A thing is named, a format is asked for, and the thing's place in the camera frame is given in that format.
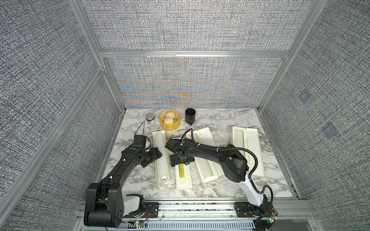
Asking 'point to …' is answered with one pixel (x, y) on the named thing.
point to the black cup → (190, 115)
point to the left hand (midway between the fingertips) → (159, 155)
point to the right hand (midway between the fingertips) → (178, 158)
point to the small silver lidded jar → (150, 118)
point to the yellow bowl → (169, 119)
